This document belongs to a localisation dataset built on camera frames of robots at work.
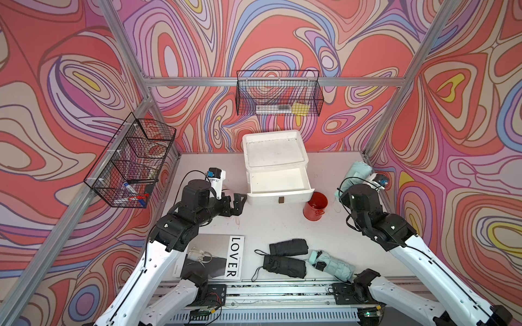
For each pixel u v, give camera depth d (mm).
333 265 755
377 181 585
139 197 644
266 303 733
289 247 822
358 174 692
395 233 462
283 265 765
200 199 479
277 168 818
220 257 788
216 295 722
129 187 720
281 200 784
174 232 433
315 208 882
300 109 907
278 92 959
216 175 576
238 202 585
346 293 734
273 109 821
